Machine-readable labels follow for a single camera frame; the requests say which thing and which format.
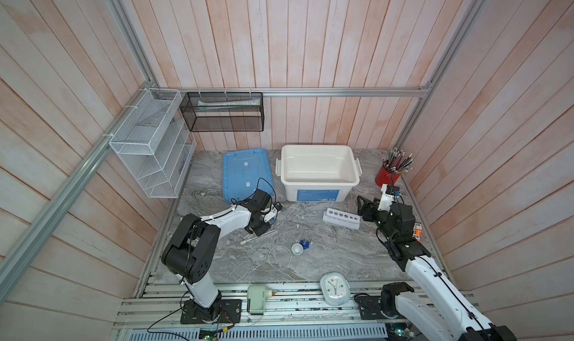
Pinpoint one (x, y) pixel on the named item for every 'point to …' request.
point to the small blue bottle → (305, 244)
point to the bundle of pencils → (397, 161)
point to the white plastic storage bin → (318, 173)
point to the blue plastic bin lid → (245, 170)
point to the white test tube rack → (341, 218)
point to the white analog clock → (335, 289)
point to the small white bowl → (297, 249)
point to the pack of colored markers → (416, 230)
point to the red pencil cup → (386, 177)
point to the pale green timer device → (256, 295)
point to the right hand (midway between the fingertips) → (366, 197)
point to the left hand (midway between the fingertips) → (260, 227)
